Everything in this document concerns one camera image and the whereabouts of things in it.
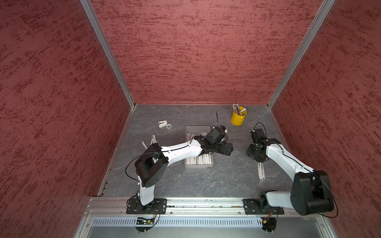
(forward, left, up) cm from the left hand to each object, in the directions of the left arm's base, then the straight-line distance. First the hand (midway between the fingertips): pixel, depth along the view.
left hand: (225, 149), depth 83 cm
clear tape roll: (+24, +37, -10) cm, 45 cm away
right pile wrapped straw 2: (-8, -24, -12) cm, 28 cm away
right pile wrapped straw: (-7, -22, -11) cm, 26 cm away
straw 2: (-2, +17, -10) cm, 20 cm away
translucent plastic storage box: (+23, +17, -14) cm, 32 cm away
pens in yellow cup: (+28, -10, +5) cm, 30 cm away
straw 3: (-2, +13, -10) cm, 16 cm away
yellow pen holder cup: (+26, -13, -5) cm, 30 cm away
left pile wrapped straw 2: (+13, +46, -11) cm, 49 cm away
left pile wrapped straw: (+8, +51, -10) cm, 53 cm away
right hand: (-1, -16, -6) cm, 18 cm away
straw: (-3, +22, -10) cm, 24 cm away
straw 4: (-2, +8, -10) cm, 13 cm away
